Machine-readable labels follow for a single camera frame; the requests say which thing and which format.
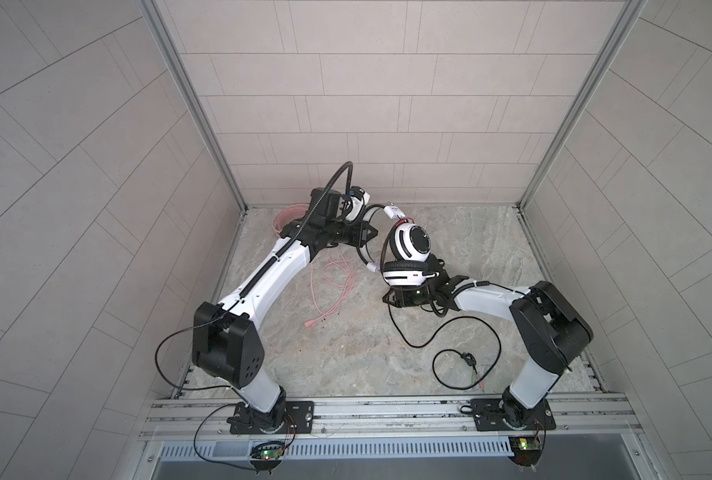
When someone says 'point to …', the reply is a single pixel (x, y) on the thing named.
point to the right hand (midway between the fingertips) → (387, 300)
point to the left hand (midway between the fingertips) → (382, 228)
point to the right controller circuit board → (527, 449)
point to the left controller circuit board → (267, 452)
